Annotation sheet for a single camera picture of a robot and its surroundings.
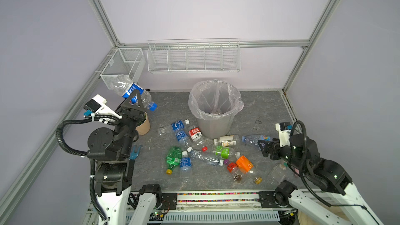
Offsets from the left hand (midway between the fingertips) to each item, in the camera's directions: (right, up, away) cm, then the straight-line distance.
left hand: (138, 95), depth 52 cm
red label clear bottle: (+17, -21, +40) cm, 48 cm away
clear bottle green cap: (+61, -40, +30) cm, 78 cm away
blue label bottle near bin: (+6, -17, +43) cm, 46 cm away
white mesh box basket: (-28, +26, +51) cm, 63 cm away
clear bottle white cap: (+22, -32, +31) cm, 50 cm away
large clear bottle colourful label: (+51, -24, +40) cm, 69 cm away
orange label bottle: (+43, -35, +29) cm, 63 cm away
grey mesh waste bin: (+27, -17, +36) cm, 48 cm away
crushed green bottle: (+5, -32, +33) cm, 46 cm away
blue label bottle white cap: (+12, -35, +28) cm, 47 cm away
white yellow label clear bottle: (+36, -24, +38) cm, 57 cm away
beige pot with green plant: (-14, -16, +38) cm, 43 cm away
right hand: (+49, -19, +15) cm, 55 cm away
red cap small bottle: (+36, -35, +28) cm, 58 cm away
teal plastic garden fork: (-19, -32, +36) cm, 52 cm away
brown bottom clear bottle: (+39, -40, +28) cm, 63 cm away
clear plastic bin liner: (+28, 0, +47) cm, 55 cm away
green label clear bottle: (+34, -30, +33) cm, 56 cm away
